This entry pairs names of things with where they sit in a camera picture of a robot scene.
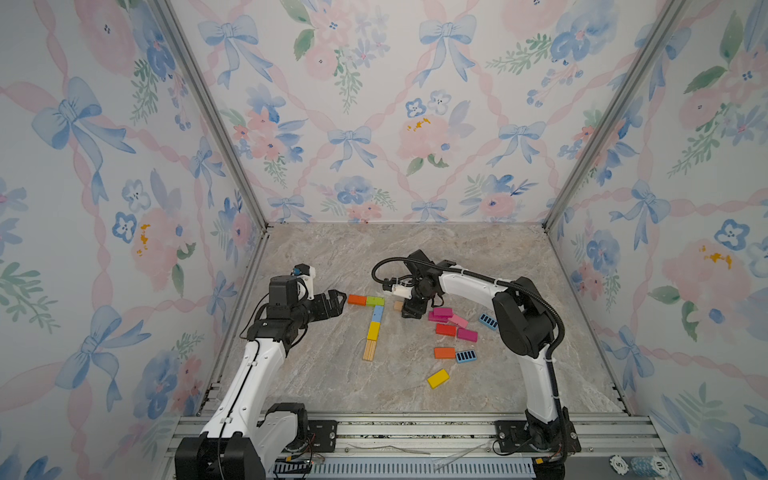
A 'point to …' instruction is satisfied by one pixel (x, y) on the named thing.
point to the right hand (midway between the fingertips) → (410, 300)
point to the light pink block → (459, 321)
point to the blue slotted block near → (466, 356)
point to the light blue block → (377, 313)
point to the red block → (449, 330)
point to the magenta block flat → (467, 334)
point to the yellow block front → (438, 378)
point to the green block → (375, 301)
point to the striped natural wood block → (370, 350)
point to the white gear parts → (620, 465)
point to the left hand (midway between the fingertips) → (333, 297)
